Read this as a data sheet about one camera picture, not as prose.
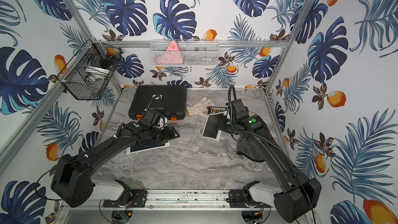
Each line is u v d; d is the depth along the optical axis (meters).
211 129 1.07
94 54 0.92
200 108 1.11
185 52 0.92
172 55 0.91
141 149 0.90
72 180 0.41
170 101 1.07
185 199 0.76
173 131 0.76
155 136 0.69
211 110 1.06
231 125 0.56
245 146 0.88
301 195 0.37
